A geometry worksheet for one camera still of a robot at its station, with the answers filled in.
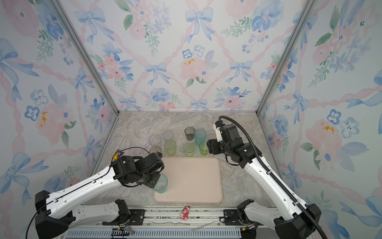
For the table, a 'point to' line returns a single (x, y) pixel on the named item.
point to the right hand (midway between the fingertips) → (213, 141)
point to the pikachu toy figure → (117, 154)
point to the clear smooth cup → (154, 139)
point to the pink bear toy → (184, 214)
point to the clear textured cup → (167, 135)
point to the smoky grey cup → (189, 133)
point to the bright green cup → (203, 148)
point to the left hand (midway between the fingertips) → (156, 178)
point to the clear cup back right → (211, 136)
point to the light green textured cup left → (170, 146)
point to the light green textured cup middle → (189, 149)
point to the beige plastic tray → (191, 179)
